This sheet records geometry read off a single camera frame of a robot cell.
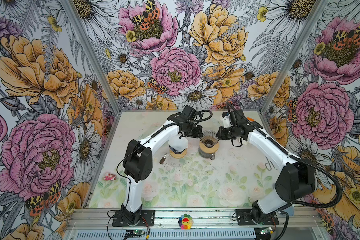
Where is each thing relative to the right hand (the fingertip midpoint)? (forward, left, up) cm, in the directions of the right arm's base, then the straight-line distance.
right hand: (218, 139), depth 86 cm
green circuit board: (-40, +43, -15) cm, 61 cm away
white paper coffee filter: (-5, +22, +4) cm, 23 cm away
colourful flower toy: (-37, +20, -14) cm, 44 cm away
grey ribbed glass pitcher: (-3, +5, -14) cm, 15 cm away
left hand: (+1, +10, -1) cm, 10 cm away
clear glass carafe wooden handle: (-6, +25, -16) cm, 30 cm away
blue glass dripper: (-5, +24, -4) cm, 25 cm away
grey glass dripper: (+3, +4, -3) cm, 6 cm away
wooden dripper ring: (-3, +6, -6) cm, 9 cm away
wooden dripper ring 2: (-7, +23, -5) cm, 24 cm away
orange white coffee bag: (+17, -24, -3) cm, 30 cm away
